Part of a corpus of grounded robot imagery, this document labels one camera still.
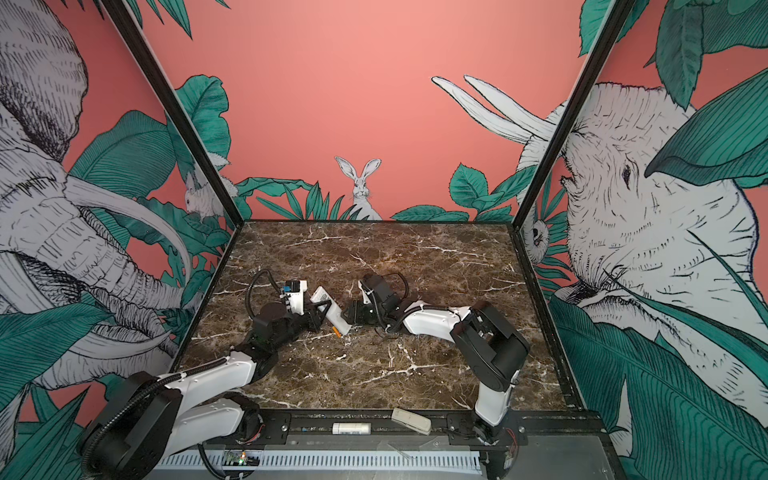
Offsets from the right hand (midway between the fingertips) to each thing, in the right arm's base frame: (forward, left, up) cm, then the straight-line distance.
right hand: (341, 314), depth 85 cm
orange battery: (-2, +2, -8) cm, 9 cm away
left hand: (+3, +3, +4) cm, 6 cm away
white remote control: (0, +2, -1) cm, 2 cm away
